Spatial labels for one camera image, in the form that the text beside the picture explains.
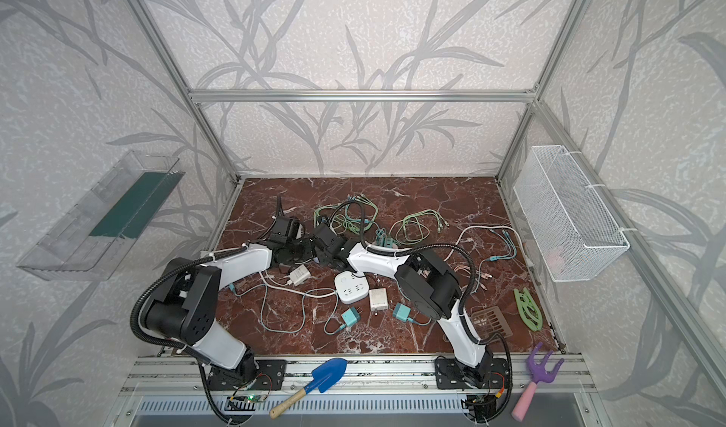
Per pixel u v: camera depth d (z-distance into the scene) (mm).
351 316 823
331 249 712
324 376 735
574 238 611
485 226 1050
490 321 826
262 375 724
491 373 684
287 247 732
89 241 641
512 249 988
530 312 844
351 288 866
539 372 751
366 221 1058
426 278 554
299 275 907
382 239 915
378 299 848
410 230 1046
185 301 462
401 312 825
